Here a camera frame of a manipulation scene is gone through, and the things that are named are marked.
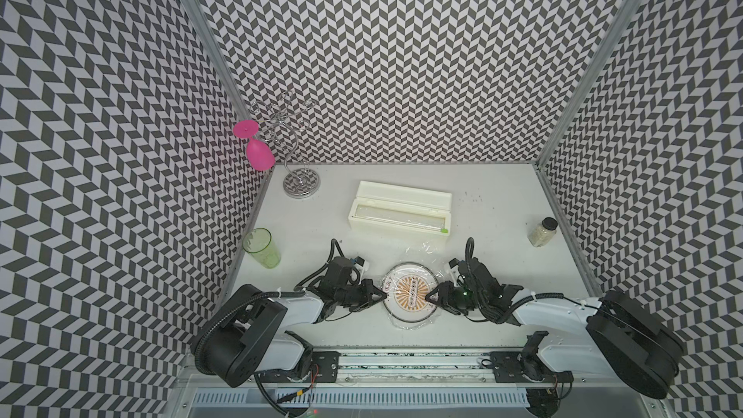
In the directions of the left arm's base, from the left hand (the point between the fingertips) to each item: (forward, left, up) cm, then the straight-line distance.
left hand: (385, 299), depth 84 cm
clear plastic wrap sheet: (+14, -15, 0) cm, 21 cm away
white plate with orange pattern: (+4, -7, 0) cm, 8 cm away
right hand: (-2, -13, 0) cm, 13 cm away
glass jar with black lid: (+18, -49, +7) cm, 53 cm away
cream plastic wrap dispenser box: (+34, -6, -1) cm, 34 cm away
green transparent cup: (+19, +43, -1) cm, 47 cm away
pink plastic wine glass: (+40, +41, +21) cm, 61 cm away
